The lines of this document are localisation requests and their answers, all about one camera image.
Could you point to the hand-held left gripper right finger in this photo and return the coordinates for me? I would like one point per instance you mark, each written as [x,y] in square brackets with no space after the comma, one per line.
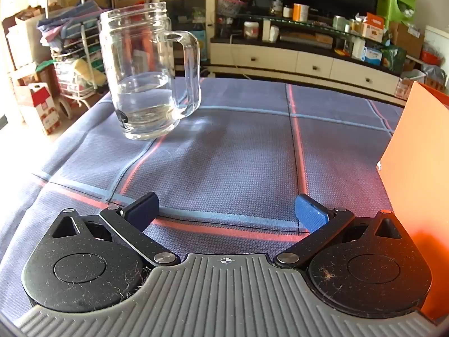
[310,214]

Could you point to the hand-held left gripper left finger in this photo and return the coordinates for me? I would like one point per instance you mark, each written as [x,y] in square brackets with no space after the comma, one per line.
[142,212]

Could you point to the orange cardboard box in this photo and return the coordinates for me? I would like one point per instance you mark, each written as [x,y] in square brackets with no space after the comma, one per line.
[421,182]

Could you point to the blue plaid tablecloth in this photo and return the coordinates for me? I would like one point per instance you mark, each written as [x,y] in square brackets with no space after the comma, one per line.
[228,147]

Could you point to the red and white carton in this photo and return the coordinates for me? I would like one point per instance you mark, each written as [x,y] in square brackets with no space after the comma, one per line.
[40,108]

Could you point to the white TV stand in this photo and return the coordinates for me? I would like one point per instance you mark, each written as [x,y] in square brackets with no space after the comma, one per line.
[273,59]

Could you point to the pink and white crate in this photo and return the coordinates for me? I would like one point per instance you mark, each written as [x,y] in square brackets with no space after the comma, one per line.
[408,84]

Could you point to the blue and white carton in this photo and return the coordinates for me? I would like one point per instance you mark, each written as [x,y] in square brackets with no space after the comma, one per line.
[373,56]

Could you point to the green snack bag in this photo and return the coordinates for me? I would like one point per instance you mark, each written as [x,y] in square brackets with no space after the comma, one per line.
[393,59]

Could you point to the blue snack packet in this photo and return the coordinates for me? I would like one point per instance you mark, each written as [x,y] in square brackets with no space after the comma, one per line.
[199,45]

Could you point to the white lidded plastic jar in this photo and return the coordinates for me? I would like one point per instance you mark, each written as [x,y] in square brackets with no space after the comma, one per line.
[251,31]

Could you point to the orange and white carton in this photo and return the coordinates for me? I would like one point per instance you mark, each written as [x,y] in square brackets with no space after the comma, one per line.
[372,28]

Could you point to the orange and white canister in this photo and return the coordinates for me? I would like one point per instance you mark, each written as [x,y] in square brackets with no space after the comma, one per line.
[300,12]

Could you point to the small white bottle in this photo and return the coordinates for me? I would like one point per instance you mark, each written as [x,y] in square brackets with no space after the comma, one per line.
[287,11]

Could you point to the large brown cardboard box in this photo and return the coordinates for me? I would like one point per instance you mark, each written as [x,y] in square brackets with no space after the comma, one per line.
[26,38]

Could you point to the pink plastic basket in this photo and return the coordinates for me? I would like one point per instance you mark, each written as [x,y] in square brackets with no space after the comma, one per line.
[229,7]

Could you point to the green stacking bins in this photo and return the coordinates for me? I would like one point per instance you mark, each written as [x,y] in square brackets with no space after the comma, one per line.
[389,3]

